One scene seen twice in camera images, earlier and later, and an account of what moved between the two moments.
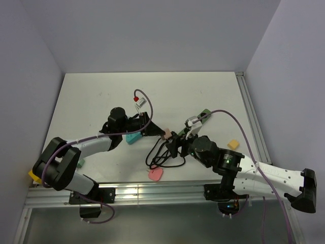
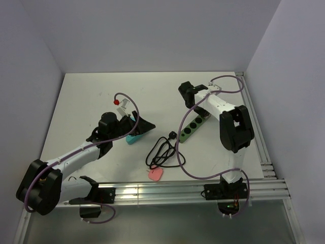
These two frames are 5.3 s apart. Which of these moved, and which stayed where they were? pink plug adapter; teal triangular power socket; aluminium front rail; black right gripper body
Moved: black right gripper body
Stayed: pink plug adapter; teal triangular power socket; aluminium front rail
